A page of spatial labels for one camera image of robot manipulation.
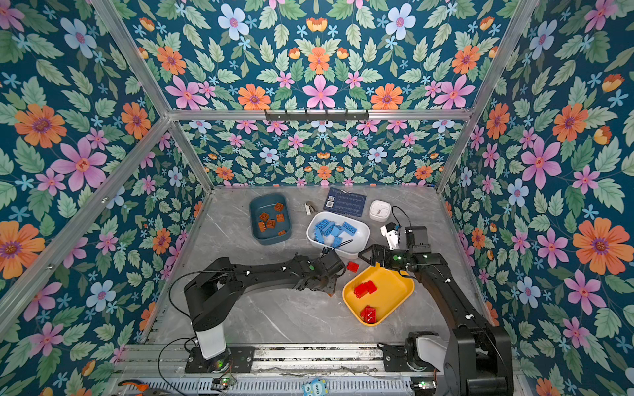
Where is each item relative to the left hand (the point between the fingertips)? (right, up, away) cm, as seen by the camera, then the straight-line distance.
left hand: (335, 281), depth 86 cm
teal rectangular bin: (-28, +22, +21) cm, 42 cm away
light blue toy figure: (-5, -24, -18) cm, 31 cm away
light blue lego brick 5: (0, +17, +16) cm, 23 cm away
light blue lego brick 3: (-7, +15, +13) cm, 21 cm away
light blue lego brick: (-5, +20, +18) cm, 27 cm away
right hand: (+11, +10, -5) cm, 16 cm away
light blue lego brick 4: (+1, +13, +14) cm, 19 cm away
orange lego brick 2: (-28, +20, +18) cm, 39 cm away
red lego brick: (+7, +3, +8) cm, 11 cm away
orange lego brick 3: (-31, +18, +17) cm, 40 cm away
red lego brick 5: (+9, -3, 0) cm, 10 cm away
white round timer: (+20, +25, +22) cm, 39 cm away
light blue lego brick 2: (-3, +17, +15) cm, 23 cm away
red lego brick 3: (+11, -9, -11) cm, 18 cm away
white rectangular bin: (+5, +14, +16) cm, 22 cm away
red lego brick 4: (+13, -3, +2) cm, 14 cm away
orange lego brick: (-31, +23, +21) cm, 44 cm away
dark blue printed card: (+5, +29, +26) cm, 39 cm away
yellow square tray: (+21, -3, +2) cm, 22 cm away
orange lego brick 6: (-22, +16, +15) cm, 31 cm away
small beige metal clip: (-12, +27, +25) cm, 39 cm away
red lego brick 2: (+11, -9, -6) cm, 15 cm away
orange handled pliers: (-55, -25, -17) cm, 63 cm away
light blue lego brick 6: (+6, +18, +15) cm, 24 cm away
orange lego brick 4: (-24, +22, +21) cm, 39 cm away
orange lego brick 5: (-26, +27, +25) cm, 45 cm away
